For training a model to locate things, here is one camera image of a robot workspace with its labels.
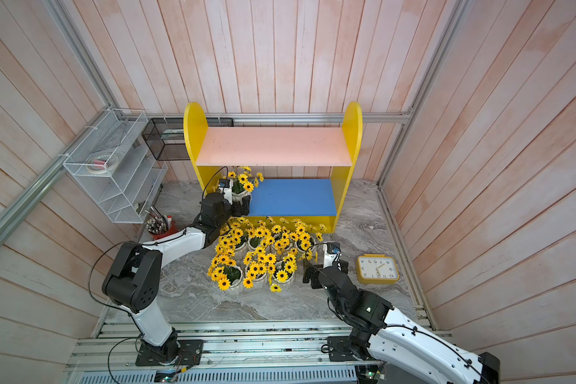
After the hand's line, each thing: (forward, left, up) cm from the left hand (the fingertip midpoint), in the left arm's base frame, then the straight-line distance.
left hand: (240, 197), depth 93 cm
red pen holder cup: (-14, +27, 0) cm, 31 cm away
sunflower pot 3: (-30, +2, -3) cm, 31 cm away
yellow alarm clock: (-24, -53, -13) cm, 59 cm away
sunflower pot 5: (-17, +2, -4) cm, 18 cm away
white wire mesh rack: (-10, +36, +12) cm, 39 cm away
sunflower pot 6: (-17, -8, 0) cm, 19 cm away
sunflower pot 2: (-29, -18, -3) cm, 34 cm away
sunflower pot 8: (-18, -25, -2) cm, 31 cm away
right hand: (-26, -28, 0) cm, 38 cm away
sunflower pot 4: (-28, -10, -2) cm, 30 cm away
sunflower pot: (-2, -3, +10) cm, 11 cm away
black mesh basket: (+16, +28, +18) cm, 37 cm away
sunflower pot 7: (-18, -17, -4) cm, 25 cm away
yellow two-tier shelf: (+28, -27, -9) cm, 40 cm away
